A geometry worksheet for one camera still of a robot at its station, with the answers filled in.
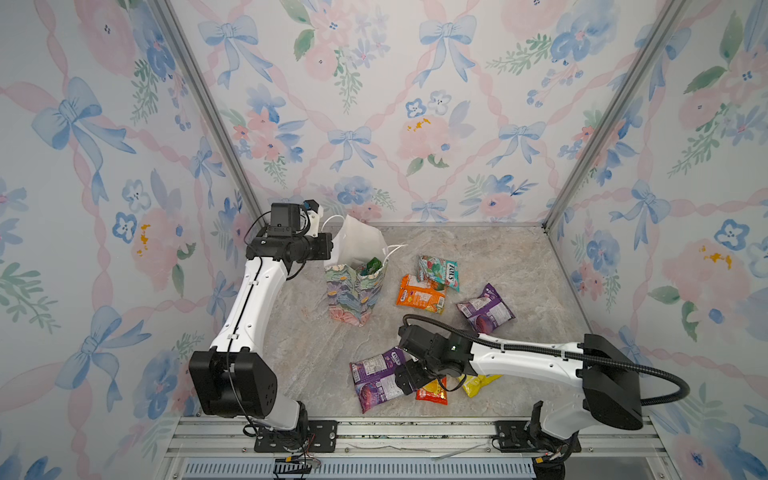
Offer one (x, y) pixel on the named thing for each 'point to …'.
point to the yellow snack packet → (473, 384)
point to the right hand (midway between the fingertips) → (407, 374)
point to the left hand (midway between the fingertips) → (332, 240)
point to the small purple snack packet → (486, 312)
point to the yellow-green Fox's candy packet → (374, 265)
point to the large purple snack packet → (374, 378)
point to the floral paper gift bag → (355, 277)
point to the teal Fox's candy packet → (438, 272)
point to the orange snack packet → (423, 294)
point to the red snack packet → (434, 392)
